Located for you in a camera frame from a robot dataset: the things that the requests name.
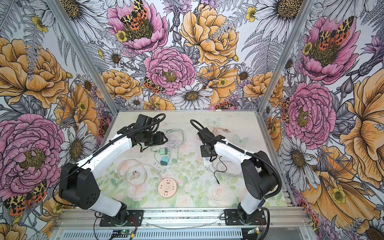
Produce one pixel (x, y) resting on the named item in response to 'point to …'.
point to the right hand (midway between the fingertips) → (209, 156)
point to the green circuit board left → (122, 231)
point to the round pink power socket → (167, 188)
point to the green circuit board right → (253, 230)
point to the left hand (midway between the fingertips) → (162, 144)
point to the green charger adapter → (163, 151)
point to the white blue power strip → (206, 161)
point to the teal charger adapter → (164, 161)
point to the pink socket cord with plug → (135, 174)
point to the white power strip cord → (216, 171)
